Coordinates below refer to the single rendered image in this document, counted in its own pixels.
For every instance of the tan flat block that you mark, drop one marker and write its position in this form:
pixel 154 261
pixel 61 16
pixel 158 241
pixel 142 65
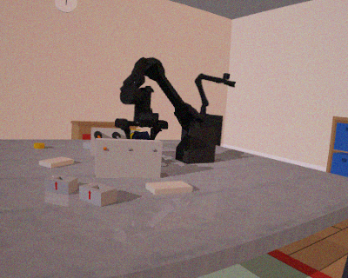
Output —
pixel 161 188
pixel 55 162

